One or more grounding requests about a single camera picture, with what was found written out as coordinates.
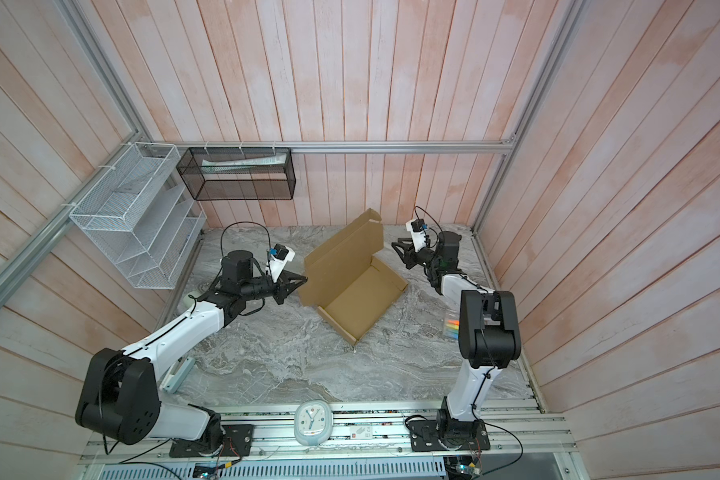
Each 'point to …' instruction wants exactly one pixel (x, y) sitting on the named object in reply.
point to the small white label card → (361, 432)
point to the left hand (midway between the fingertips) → (305, 283)
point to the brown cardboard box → (349, 287)
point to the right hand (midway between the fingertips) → (397, 240)
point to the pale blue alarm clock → (313, 422)
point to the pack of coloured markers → (452, 329)
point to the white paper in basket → (216, 166)
